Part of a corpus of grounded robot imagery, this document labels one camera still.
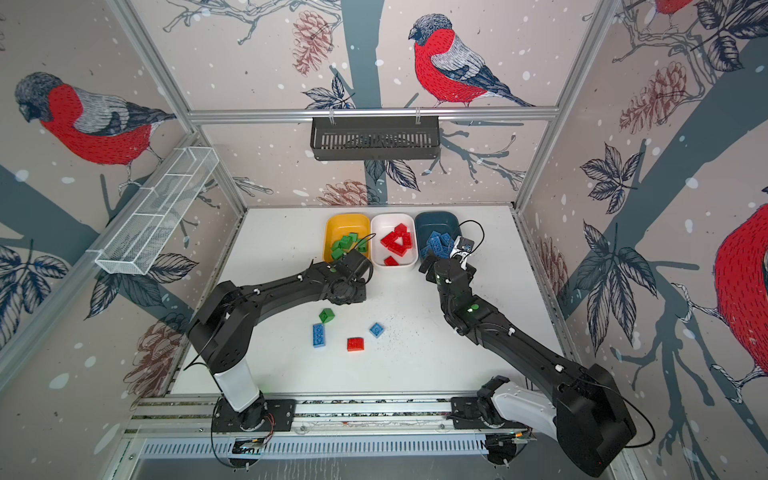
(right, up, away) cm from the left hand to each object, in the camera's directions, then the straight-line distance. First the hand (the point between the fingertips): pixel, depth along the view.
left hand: (361, 294), depth 90 cm
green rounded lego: (-10, +11, +14) cm, 21 cm away
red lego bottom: (-1, -14, -5) cm, 15 cm away
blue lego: (+30, +16, +17) cm, 38 cm away
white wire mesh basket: (-53, +17, -17) cm, 58 cm away
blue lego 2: (-12, -12, -3) cm, 17 cm away
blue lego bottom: (+25, +15, +14) cm, 33 cm away
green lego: (-7, +15, +17) cm, 24 cm away
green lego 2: (-5, +17, +20) cm, 27 cm away
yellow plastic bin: (-11, +22, +21) cm, 32 cm away
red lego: (+11, +13, +17) cm, 24 cm away
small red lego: (+9, +9, +12) cm, 17 cm away
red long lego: (+9, +16, +19) cm, 26 cm away
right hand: (+23, +12, -8) cm, 27 cm away
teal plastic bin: (+24, +23, +23) cm, 40 cm away
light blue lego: (+21, +12, +14) cm, 28 cm away
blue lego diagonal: (+29, +13, +14) cm, 35 cm away
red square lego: (+13, +20, +20) cm, 31 cm away
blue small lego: (+5, -10, -2) cm, 12 cm away
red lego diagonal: (+15, +16, +17) cm, 28 cm away
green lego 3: (-11, -7, 0) cm, 13 cm away
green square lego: (-1, +14, +16) cm, 22 cm away
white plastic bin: (+6, +22, +21) cm, 31 cm away
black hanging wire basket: (-8, +50, +5) cm, 51 cm away
